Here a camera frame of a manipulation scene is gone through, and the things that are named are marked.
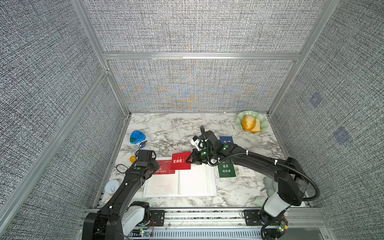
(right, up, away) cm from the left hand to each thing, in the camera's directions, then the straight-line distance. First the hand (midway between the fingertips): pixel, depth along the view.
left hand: (158, 163), depth 86 cm
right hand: (+16, +5, -11) cm, 20 cm away
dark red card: (+4, -2, -2) cm, 5 cm away
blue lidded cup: (-15, +15, +6) cm, 22 cm away
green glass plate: (+72, +26, +23) cm, 80 cm away
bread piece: (+60, +24, +17) cm, 67 cm away
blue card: (+43, +12, +17) cm, 48 cm away
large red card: (+12, +3, -7) cm, 14 cm away
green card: (+40, -5, +4) cm, 41 cm away
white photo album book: (+23, -9, -3) cm, 25 cm away
